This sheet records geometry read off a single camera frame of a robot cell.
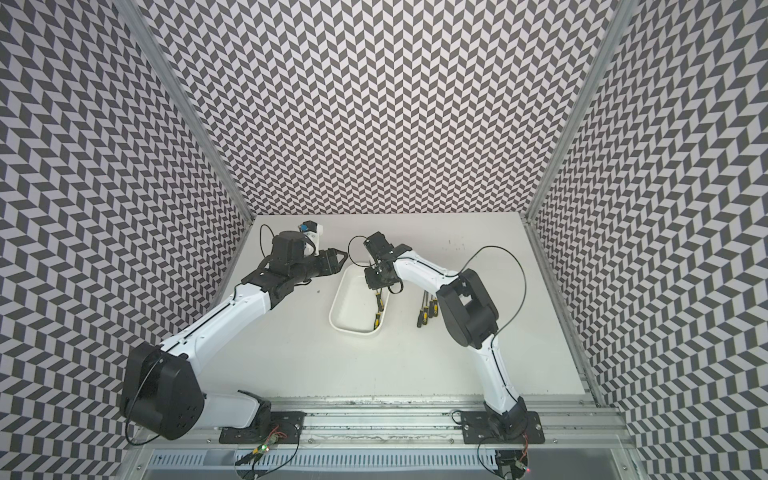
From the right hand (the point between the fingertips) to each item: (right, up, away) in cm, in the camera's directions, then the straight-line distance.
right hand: (375, 285), depth 96 cm
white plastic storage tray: (-7, -7, -2) cm, 10 cm away
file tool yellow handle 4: (+14, -8, -3) cm, 17 cm away
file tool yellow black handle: (+1, -10, -5) cm, 11 cm away
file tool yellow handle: (+2, -5, -3) cm, 6 cm away
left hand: (-9, +9, -13) cm, 18 cm away
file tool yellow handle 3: (+19, -7, -2) cm, 20 cm away
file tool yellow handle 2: (+16, -9, -5) cm, 19 cm away
